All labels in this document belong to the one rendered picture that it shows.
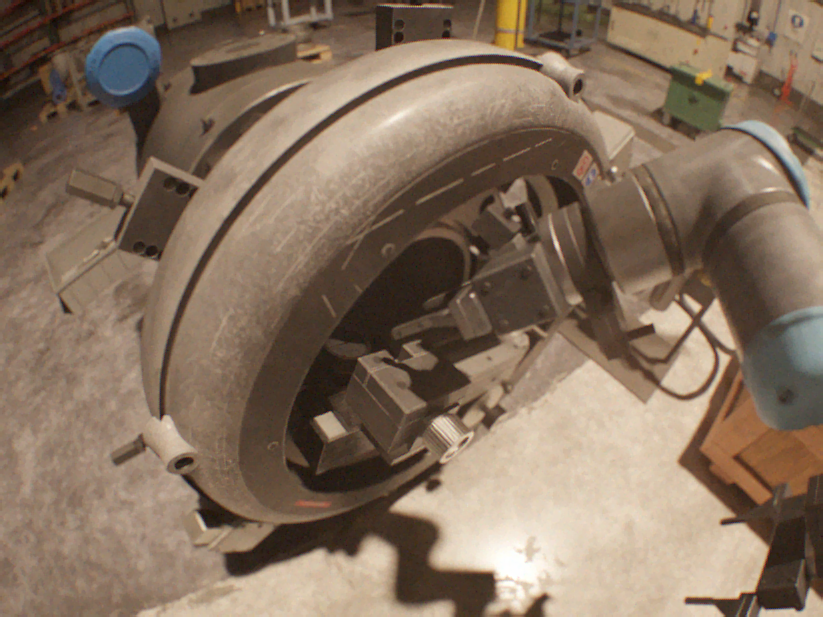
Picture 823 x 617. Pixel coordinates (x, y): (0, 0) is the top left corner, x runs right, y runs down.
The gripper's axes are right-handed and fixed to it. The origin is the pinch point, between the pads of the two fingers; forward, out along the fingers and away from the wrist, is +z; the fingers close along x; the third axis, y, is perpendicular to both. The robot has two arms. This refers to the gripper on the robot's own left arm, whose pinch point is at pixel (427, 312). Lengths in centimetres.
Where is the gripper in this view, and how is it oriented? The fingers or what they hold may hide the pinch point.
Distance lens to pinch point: 38.5
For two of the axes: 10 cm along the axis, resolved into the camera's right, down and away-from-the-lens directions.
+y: -4.6, -8.7, -1.5
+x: -4.2, 3.6, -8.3
